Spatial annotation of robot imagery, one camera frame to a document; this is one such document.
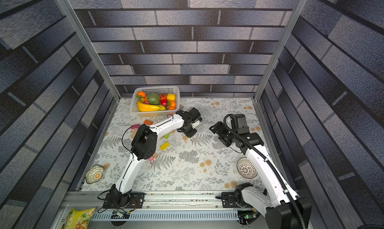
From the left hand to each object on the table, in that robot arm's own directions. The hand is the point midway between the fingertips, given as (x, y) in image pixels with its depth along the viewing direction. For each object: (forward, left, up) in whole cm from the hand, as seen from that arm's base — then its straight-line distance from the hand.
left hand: (191, 132), depth 98 cm
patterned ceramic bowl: (-27, +54, -1) cm, 60 cm away
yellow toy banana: (+16, +35, +7) cm, 39 cm away
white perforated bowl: (-23, -32, 0) cm, 39 cm away
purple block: (+5, +40, 0) cm, 40 cm away
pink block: (-28, +17, +24) cm, 40 cm away
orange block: (+8, +31, -1) cm, 32 cm away
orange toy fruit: (+29, +39, +8) cm, 49 cm away
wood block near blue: (0, +40, -2) cm, 40 cm away
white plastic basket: (+21, +15, +3) cm, 26 cm away
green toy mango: (+24, +29, +8) cm, 38 cm away
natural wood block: (-4, +4, -1) cm, 6 cm away
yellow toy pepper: (+29, +17, +5) cm, 34 cm away
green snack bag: (-48, +50, +2) cm, 69 cm away
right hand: (-10, -12, +18) cm, 24 cm away
